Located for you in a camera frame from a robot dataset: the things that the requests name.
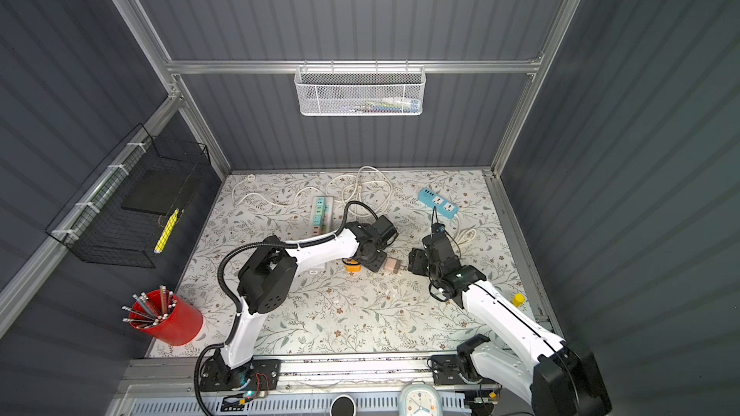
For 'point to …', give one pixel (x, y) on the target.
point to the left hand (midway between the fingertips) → (379, 265)
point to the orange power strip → (351, 265)
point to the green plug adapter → (319, 210)
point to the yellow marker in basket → (166, 231)
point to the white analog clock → (420, 399)
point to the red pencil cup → (165, 315)
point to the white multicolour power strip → (323, 216)
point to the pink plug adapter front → (315, 230)
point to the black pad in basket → (153, 191)
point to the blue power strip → (442, 205)
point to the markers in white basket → (387, 104)
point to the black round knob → (343, 405)
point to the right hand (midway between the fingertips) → (422, 256)
